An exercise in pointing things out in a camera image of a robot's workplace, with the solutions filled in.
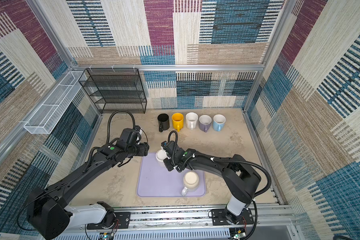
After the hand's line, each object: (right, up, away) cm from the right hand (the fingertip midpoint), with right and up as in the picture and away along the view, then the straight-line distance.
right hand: (169, 163), depth 86 cm
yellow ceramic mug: (+4, +26, +20) cm, 33 cm away
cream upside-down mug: (+12, -7, -9) cm, 16 cm away
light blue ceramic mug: (+32, +25, +16) cm, 43 cm away
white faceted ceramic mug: (+13, +25, +16) cm, 33 cm away
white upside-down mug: (-5, +5, +1) cm, 7 cm away
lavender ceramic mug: (+23, +24, +21) cm, 39 cm away
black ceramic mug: (-6, +24, +18) cm, 30 cm away
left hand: (-13, +11, -5) cm, 18 cm away
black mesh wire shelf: (-42, +47, +24) cm, 67 cm away
